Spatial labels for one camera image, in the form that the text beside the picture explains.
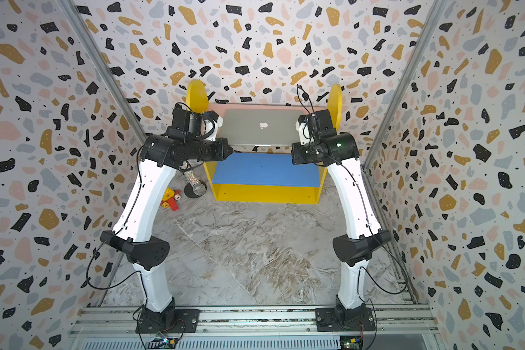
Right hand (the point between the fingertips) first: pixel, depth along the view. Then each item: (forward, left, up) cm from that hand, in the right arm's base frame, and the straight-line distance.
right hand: (294, 153), depth 74 cm
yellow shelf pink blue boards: (+36, +6, -30) cm, 48 cm away
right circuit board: (-49, -19, -39) cm, 66 cm away
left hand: (-2, +20, +3) cm, 20 cm away
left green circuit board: (-51, +43, -39) cm, 77 cm away
